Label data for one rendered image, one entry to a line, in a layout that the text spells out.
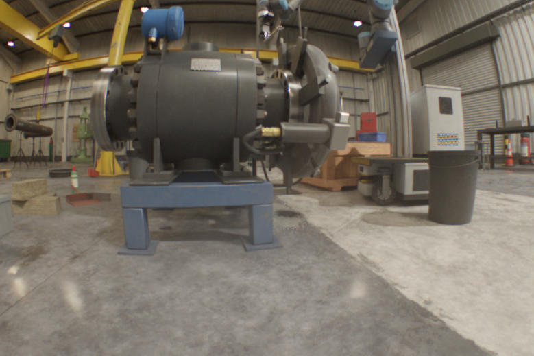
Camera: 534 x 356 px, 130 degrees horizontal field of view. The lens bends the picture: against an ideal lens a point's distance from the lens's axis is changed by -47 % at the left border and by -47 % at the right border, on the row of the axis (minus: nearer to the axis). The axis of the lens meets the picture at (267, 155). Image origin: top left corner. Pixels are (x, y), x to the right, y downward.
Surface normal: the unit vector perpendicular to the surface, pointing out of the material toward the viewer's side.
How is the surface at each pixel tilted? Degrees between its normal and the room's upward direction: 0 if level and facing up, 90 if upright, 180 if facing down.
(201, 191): 90
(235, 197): 90
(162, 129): 119
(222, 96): 93
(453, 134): 90
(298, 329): 0
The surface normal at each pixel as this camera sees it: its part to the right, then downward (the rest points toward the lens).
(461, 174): -0.46, 0.06
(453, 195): -0.71, 0.06
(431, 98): -0.17, 0.01
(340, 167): 0.28, 0.00
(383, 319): 0.00, -1.00
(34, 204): 0.51, 0.00
